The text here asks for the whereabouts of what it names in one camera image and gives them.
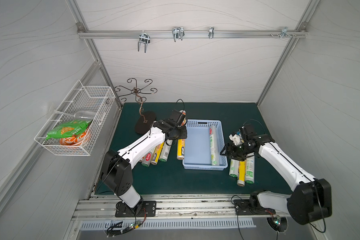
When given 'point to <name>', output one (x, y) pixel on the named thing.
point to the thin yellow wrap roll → (181, 143)
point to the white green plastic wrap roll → (214, 145)
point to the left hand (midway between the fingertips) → (185, 134)
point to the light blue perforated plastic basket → (197, 151)
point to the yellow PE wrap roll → (156, 154)
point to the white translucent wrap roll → (166, 150)
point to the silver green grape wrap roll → (147, 158)
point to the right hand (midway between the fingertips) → (226, 154)
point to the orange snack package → (74, 140)
